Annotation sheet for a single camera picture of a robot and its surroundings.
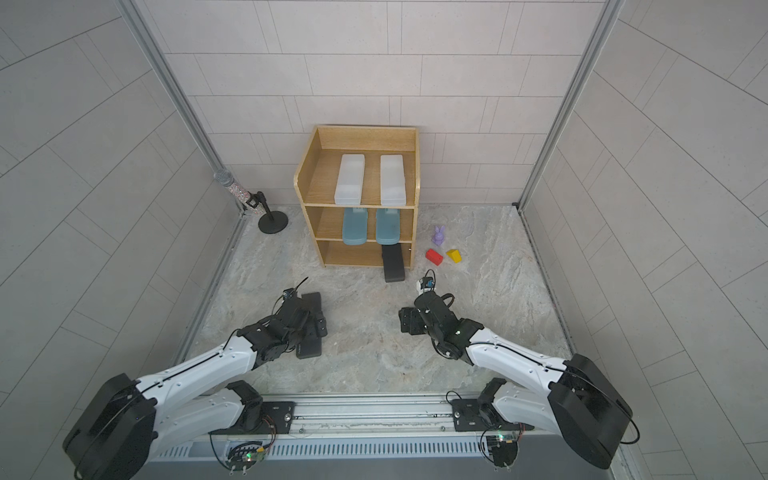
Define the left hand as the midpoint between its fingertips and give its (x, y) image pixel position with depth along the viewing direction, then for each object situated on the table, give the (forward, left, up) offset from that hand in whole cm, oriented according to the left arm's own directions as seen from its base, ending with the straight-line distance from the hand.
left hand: (322, 323), depth 87 cm
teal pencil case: (+23, -9, +17) cm, 30 cm away
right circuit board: (-30, -47, 0) cm, 56 cm away
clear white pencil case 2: (+27, -20, +32) cm, 46 cm away
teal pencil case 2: (+23, -19, +17) cm, 35 cm away
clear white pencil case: (+26, -9, +31) cm, 41 cm away
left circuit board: (-31, +12, +1) cm, 33 cm away
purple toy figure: (+30, -37, +4) cm, 48 cm away
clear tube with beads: (+31, +28, +28) cm, 50 cm away
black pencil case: (+18, -21, +4) cm, 28 cm away
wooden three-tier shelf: (+27, +1, +30) cm, 41 cm away
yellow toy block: (+24, -42, +2) cm, 48 cm away
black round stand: (+37, +25, +2) cm, 45 cm away
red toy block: (+23, -35, +2) cm, 42 cm away
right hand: (+1, -26, +5) cm, 26 cm away
